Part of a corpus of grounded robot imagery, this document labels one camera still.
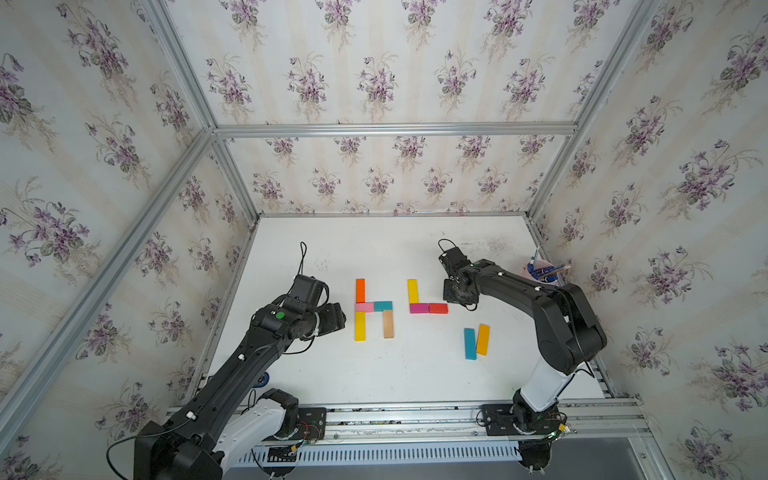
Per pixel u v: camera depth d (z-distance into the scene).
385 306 0.93
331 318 0.69
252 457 0.69
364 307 0.94
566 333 0.48
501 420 0.73
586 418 0.76
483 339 0.89
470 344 0.86
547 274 0.91
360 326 0.91
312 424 0.72
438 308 0.93
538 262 0.93
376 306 0.93
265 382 0.80
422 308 0.94
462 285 0.69
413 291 0.98
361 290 0.98
